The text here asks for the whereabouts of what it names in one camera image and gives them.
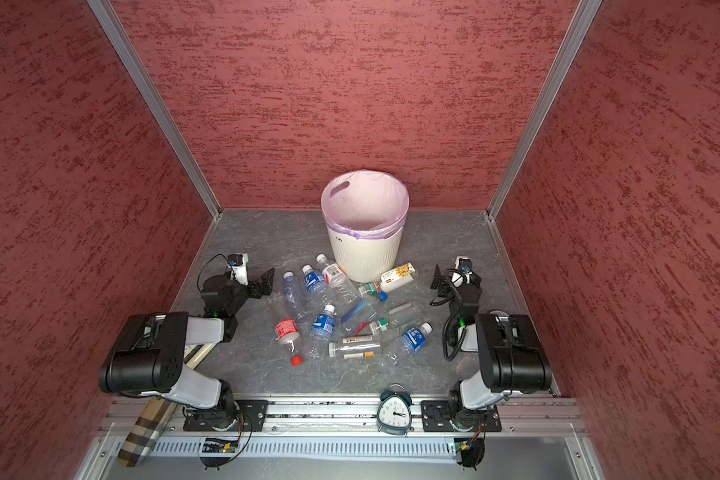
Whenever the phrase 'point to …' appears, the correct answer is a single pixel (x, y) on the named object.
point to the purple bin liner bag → (365, 203)
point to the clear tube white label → (332, 348)
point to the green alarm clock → (395, 411)
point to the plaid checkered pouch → (146, 431)
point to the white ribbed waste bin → (364, 260)
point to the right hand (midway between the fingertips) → (449, 270)
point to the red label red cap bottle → (287, 332)
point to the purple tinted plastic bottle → (296, 298)
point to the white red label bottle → (335, 279)
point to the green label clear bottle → (367, 289)
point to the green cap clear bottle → (404, 317)
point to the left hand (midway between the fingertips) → (261, 272)
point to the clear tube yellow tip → (367, 354)
